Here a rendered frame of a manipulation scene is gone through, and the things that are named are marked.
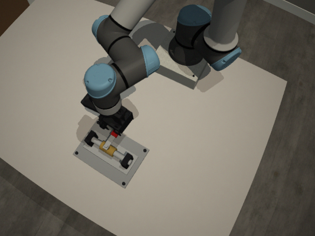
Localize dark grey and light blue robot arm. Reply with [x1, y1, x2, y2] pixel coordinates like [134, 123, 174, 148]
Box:
[81, 0, 247, 116]

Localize ball valve with red lever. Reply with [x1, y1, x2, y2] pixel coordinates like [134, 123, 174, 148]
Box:
[83, 130, 138, 175]

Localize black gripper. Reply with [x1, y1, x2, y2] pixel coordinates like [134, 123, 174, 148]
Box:
[98, 105, 133, 136]

